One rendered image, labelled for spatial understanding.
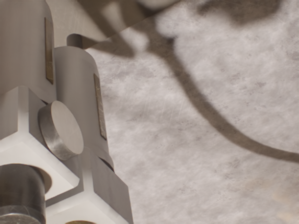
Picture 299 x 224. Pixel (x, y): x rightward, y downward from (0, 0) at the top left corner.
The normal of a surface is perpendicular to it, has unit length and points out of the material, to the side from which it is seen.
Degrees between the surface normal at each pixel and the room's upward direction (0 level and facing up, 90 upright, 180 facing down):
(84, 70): 90
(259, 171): 0
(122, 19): 0
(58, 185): 0
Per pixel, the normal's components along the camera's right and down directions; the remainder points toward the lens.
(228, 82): 0.14, 0.72
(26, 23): 0.38, -0.68
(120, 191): 0.87, -0.41
